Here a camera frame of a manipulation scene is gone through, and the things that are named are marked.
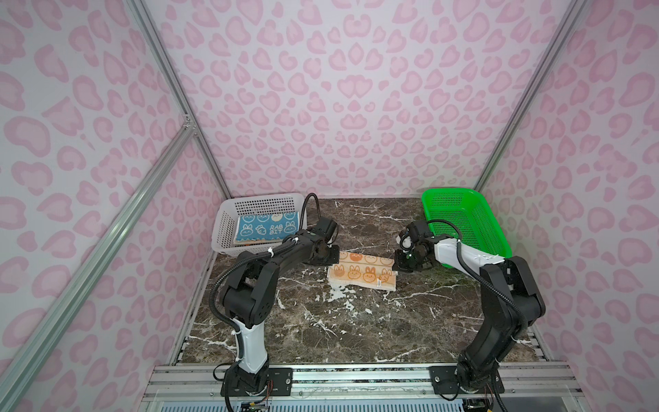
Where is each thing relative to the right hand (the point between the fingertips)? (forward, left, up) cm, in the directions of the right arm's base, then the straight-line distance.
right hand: (394, 264), depth 92 cm
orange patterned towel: (-1, +11, -2) cm, 11 cm away
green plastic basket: (+31, -35, -4) cm, 47 cm away
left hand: (+3, +21, 0) cm, 21 cm away
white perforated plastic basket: (+22, +65, +3) cm, 69 cm away
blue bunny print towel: (+18, +48, -2) cm, 52 cm away
